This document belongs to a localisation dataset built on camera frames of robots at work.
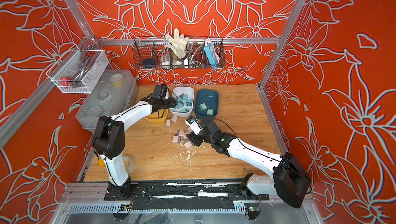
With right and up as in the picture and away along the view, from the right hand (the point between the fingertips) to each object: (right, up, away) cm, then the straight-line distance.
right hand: (187, 131), depth 78 cm
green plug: (+9, +12, +25) cm, 29 cm away
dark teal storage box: (+12, +14, +28) cm, 34 cm away
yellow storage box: (-14, +8, +3) cm, 17 cm away
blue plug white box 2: (0, +15, +28) cm, 32 cm away
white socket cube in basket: (-14, +41, +15) cm, 47 cm away
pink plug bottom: (0, -9, +9) cm, 13 cm away
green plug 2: (+14, +8, +23) cm, 28 cm away
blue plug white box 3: (-3, +19, +33) cm, 38 cm away
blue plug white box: (-7, +13, +28) cm, 32 cm away
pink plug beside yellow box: (-13, +2, +17) cm, 21 cm away
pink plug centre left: (-4, -4, +14) cm, 15 cm away
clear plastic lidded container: (-43, +22, +12) cm, 49 cm away
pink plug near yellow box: (-10, +4, +20) cm, 22 cm away
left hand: (-9, +16, +17) cm, 25 cm away
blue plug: (-3, +9, +24) cm, 26 cm away
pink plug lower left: (-7, -7, +11) cm, 15 cm away
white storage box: (-3, +13, +28) cm, 31 cm away
